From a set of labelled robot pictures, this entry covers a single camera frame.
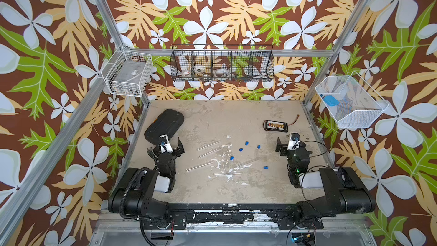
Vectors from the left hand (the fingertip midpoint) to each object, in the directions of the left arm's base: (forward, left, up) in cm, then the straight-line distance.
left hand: (169, 138), depth 88 cm
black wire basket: (+40, -28, +20) cm, 52 cm away
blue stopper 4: (-1, -39, -10) cm, 40 cm away
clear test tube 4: (-14, -30, -12) cm, 36 cm away
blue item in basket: (+15, -84, +14) cm, 87 cm away
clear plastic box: (+26, +19, +23) cm, 40 cm away
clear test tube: (+2, -19, -12) cm, 23 cm away
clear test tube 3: (-12, -10, -11) cm, 19 cm away
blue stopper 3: (+2, -50, -11) cm, 51 cm away
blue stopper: (-6, -34, -11) cm, 36 cm away
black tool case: (+14, +6, -6) cm, 16 cm away
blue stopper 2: (+4, -43, -10) cm, 44 cm away
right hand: (+2, -63, -1) cm, 63 cm away
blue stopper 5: (-11, -52, -11) cm, 54 cm away
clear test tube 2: (-3, -20, -11) cm, 23 cm away
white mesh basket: (+11, -91, +16) cm, 94 cm away
